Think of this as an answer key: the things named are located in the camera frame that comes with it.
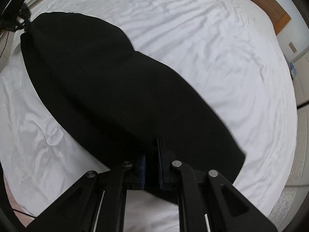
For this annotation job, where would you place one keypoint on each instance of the black pants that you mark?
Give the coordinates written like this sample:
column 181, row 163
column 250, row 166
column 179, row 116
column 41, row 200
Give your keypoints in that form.
column 120, row 104

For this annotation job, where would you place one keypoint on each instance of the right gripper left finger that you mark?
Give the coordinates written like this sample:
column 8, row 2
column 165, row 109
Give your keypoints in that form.
column 95, row 202

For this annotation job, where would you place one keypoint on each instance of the blue item on nightstand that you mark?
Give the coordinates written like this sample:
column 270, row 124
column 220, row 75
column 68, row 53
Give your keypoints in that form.
column 292, row 69

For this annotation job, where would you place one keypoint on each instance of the white bed sheet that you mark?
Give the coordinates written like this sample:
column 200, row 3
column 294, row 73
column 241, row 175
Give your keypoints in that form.
column 186, row 55

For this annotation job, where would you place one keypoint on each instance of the wooden headboard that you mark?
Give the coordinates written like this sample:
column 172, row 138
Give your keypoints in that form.
column 278, row 16

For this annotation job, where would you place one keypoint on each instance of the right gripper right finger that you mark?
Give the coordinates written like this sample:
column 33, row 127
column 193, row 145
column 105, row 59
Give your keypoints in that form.
column 206, row 201

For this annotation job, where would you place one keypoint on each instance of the beige wall switch plate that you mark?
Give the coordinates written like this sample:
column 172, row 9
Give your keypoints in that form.
column 291, row 45

